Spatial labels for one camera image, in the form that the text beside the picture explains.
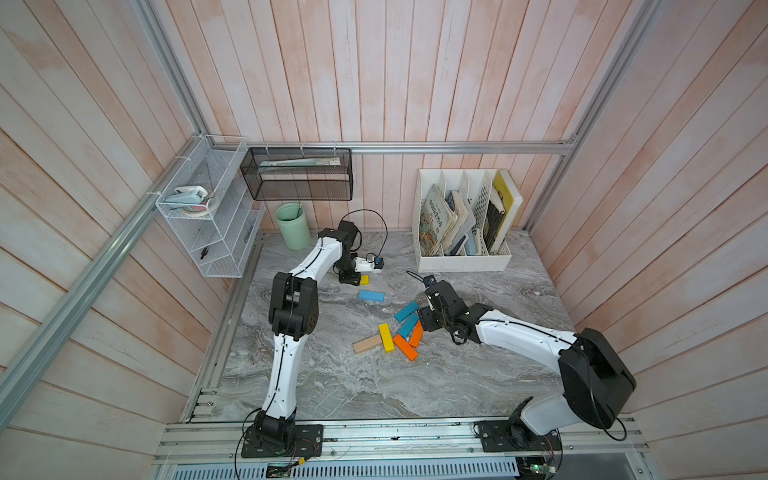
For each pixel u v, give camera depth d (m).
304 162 0.90
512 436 0.67
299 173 1.05
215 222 0.73
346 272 0.90
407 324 0.94
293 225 1.07
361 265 0.91
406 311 0.98
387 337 0.90
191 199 0.69
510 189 0.95
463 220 0.99
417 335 0.91
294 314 0.62
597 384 0.44
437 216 1.02
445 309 0.67
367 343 0.90
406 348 0.88
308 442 0.73
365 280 1.00
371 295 1.01
